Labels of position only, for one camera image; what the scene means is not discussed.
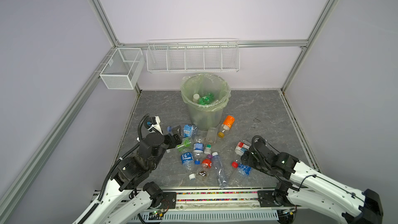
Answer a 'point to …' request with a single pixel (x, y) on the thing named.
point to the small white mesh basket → (122, 68)
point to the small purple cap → (209, 156)
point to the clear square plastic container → (212, 135)
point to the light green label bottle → (186, 143)
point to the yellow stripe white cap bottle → (196, 97)
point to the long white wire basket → (193, 55)
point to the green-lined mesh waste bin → (205, 117)
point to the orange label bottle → (227, 124)
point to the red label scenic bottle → (242, 146)
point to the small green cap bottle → (208, 149)
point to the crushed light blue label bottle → (188, 130)
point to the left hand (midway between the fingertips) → (173, 131)
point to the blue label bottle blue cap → (198, 149)
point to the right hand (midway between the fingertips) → (246, 161)
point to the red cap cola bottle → (206, 165)
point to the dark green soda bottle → (207, 99)
